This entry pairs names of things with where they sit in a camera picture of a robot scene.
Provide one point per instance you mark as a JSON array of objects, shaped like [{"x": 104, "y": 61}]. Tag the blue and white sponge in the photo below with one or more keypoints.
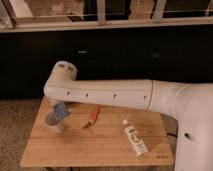
[{"x": 60, "y": 111}]

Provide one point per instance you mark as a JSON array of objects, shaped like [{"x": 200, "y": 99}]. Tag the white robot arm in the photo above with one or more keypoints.
[{"x": 191, "y": 104}]

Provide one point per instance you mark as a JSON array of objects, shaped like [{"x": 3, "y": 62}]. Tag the white ceramic cup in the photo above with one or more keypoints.
[{"x": 55, "y": 125}]

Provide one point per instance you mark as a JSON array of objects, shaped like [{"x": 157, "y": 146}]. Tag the orange toy carrot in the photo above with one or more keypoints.
[{"x": 93, "y": 117}]

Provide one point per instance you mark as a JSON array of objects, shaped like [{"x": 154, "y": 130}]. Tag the wooden board table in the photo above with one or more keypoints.
[{"x": 103, "y": 144}]

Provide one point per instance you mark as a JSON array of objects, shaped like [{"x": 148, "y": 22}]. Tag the white plastic bottle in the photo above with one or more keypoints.
[{"x": 135, "y": 139}]

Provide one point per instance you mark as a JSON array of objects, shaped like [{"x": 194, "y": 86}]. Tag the dark cabinet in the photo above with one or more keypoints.
[{"x": 176, "y": 53}]

